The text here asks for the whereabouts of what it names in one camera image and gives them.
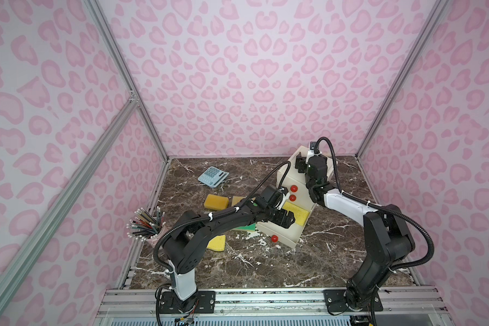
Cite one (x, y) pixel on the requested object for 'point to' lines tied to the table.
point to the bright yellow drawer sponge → (300, 214)
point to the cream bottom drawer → (288, 237)
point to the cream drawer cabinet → (292, 176)
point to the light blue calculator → (212, 176)
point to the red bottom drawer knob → (274, 238)
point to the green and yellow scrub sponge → (250, 227)
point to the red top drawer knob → (294, 188)
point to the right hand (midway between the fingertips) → (309, 155)
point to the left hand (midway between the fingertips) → (288, 216)
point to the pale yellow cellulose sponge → (217, 243)
